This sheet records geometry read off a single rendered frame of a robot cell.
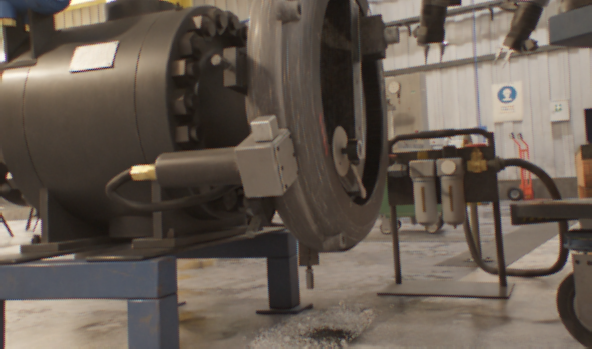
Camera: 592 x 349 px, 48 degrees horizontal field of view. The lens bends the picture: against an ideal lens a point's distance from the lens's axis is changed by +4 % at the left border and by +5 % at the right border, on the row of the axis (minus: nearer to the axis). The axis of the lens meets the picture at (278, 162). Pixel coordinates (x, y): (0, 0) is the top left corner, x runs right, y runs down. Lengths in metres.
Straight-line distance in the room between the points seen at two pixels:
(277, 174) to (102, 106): 0.57
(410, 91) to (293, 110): 6.97
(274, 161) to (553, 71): 11.30
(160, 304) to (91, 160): 0.44
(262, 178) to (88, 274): 0.48
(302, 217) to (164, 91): 0.44
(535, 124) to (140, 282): 11.21
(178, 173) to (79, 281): 0.36
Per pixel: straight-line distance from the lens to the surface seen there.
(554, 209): 1.50
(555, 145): 12.26
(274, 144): 1.19
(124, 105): 1.57
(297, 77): 1.28
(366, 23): 1.64
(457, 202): 2.33
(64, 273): 1.53
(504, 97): 12.41
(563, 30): 1.53
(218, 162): 1.26
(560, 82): 12.31
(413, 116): 8.18
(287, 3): 1.32
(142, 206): 1.43
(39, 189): 1.81
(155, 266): 1.39
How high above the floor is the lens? 0.38
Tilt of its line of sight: 3 degrees up
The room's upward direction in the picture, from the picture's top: 3 degrees counter-clockwise
